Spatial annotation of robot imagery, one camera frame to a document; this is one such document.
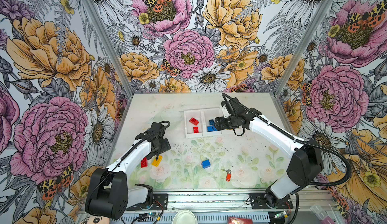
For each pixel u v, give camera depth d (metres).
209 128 0.99
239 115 0.62
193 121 1.03
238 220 0.66
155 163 0.85
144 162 0.86
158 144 0.72
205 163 0.86
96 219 0.63
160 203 0.73
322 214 0.70
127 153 0.50
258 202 0.74
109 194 0.41
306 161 0.43
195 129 1.00
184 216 0.75
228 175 0.83
